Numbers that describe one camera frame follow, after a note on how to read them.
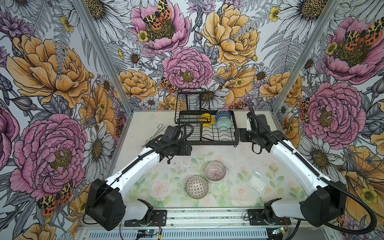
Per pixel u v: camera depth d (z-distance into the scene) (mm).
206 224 731
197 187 832
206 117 818
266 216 670
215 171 870
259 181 871
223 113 1142
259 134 604
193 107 1239
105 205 398
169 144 554
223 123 1105
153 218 731
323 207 396
